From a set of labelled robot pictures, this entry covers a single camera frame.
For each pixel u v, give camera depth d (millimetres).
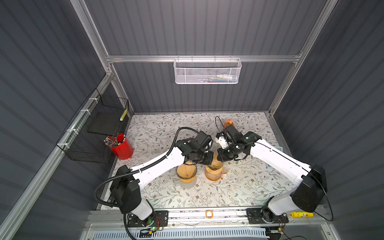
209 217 726
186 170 788
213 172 801
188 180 766
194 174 735
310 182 409
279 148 962
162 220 722
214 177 870
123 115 819
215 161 789
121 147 850
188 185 829
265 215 660
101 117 780
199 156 641
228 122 1020
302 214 737
